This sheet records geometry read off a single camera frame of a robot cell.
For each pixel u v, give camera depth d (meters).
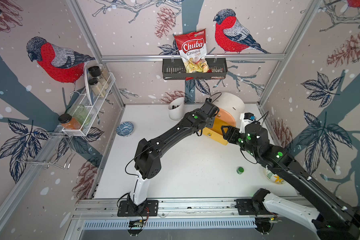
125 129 1.04
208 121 0.65
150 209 0.73
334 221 0.39
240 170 0.83
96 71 0.79
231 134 0.60
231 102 0.92
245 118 0.61
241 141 0.58
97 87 0.76
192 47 0.80
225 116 0.84
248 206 0.73
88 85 0.76
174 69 0.95
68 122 0.60
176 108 1.00
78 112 0.69
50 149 0.56
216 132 0.82
